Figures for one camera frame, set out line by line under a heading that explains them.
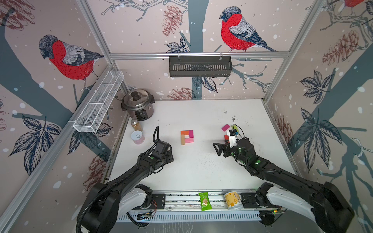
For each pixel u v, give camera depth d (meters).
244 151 0.61
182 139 0.97
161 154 0.67
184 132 1.01
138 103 0.95
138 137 0.93
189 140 0.96
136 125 0.96
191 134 1.00
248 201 0.73
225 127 1.04
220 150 0.73
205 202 0.73
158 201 0.73
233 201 0.68
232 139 0.73
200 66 1.04
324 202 0.39
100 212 0.39
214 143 0.78
